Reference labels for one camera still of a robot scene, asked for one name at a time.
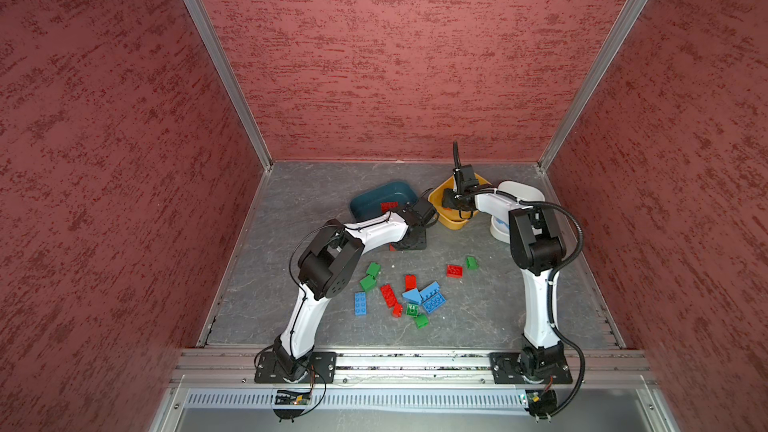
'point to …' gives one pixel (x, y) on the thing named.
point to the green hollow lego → (412, 309)
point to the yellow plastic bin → (451, 218)
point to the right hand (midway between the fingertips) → (447, 203)
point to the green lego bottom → (421, 321)
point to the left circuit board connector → (294, 398)
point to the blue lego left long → (360, 303)
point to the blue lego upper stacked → (431, 289)
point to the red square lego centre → (410, 282)
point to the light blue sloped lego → (413, 296)
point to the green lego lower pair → (368, 282)
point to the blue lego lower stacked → (433, 302)
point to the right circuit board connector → (541, 404)
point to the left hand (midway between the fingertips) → (414, 247)
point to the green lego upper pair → (373, 269)
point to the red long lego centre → (388, 295)
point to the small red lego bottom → (397, 310)
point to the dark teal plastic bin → (368, 202)
